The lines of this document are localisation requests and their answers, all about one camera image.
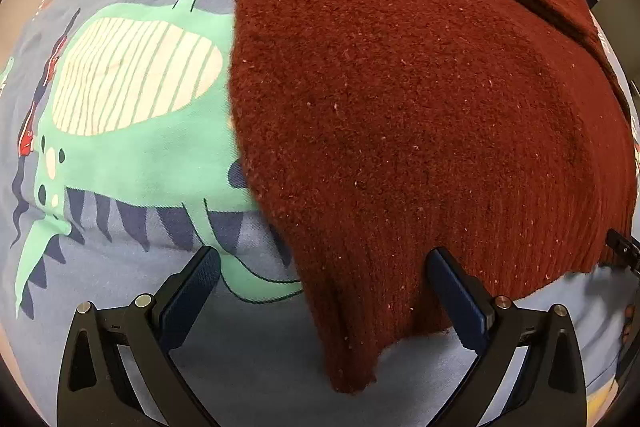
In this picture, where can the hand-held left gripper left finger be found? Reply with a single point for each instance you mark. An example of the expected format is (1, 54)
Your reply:
(192, 292)

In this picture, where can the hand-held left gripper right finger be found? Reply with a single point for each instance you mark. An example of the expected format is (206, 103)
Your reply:
(457, 294)

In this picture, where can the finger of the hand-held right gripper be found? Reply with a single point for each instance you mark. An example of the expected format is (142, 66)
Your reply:
(625, 247)

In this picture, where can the dark red knitted sweater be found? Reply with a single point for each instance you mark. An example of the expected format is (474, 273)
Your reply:
(400, 107)

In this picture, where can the blue dinosaur printed bedsheet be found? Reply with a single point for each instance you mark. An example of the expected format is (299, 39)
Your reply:
(125, 132)

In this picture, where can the grey desk chair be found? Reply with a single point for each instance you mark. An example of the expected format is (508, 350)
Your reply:
(615, 4)

